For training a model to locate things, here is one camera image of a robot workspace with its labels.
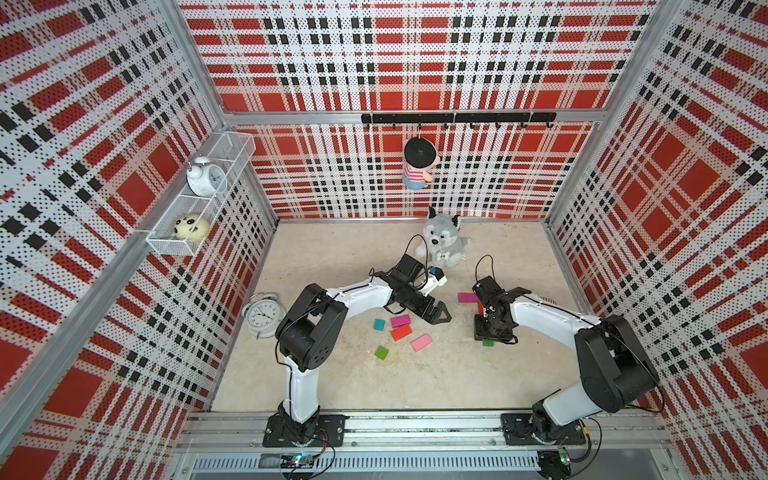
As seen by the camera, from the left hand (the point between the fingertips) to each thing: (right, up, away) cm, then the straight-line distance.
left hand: (442, 311), depth 88 cm
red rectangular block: (+10, +2, -7) cm, 12 cm away
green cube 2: (-18, -12, -1) cm, 22 cm away
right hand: (+14, -7, 0) cm, 16 cm away
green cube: (+14, -9, -1) cm, 17 cm away
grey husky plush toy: (+1, +20, +7) cm, 21 cm away
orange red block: (-12, -7, +3) cm, 14 cm away
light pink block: (-6, -10, 0) cm, 11 cm away
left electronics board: (-37, -31, -19) cm, 52 cm away
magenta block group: (-13, -4, +3) cm, 13 cm away
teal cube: (-19, -5, +5) cm, 21 cm away
